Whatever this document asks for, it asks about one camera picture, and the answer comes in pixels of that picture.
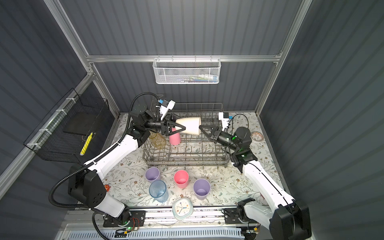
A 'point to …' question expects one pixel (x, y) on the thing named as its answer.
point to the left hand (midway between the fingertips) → (186, 125)
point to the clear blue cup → (158, 191)
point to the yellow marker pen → (88, 140)
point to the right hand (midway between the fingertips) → (201, 131)
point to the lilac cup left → (152, 173)
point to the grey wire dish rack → (195, 150)
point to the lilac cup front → (201, 188)
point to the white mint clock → (182, 208)
